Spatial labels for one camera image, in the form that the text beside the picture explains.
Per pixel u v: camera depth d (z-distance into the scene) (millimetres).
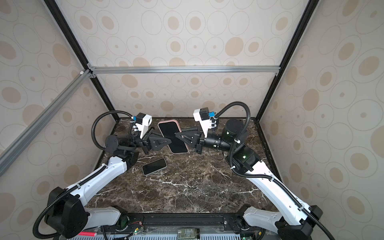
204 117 448
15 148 528
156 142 546
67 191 416
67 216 390
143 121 496
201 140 461
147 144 516
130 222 731
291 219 380
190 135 499
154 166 922
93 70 906
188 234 673
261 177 416
